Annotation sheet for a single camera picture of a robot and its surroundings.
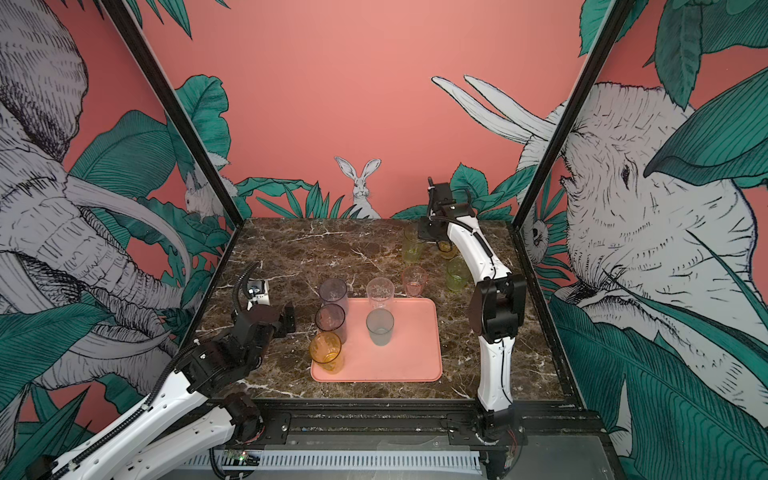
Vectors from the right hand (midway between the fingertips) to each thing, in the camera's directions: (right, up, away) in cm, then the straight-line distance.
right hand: (422, 226), depth 93 cm
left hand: (-39, -21, -18) cm, 48 cm away
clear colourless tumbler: (-14, -22, +10) cm, 28 cm away
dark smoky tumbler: (-27, -27, -6) cm, 39 cm away
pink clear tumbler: (-1, -18, +11) cm, 21 cm away
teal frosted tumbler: (-13, -30, -5) cm, 33 cm away
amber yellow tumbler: (-27, -34, -15) cm, 46 cm away
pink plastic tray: (-3, -38, -7) cm, 39 cm away
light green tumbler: (-2, -7, +12) cm, 14 cm away
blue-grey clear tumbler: (-27, -20, -6) cm, 34 cm away
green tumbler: (+14, -16, +12) cm, 25 cm away
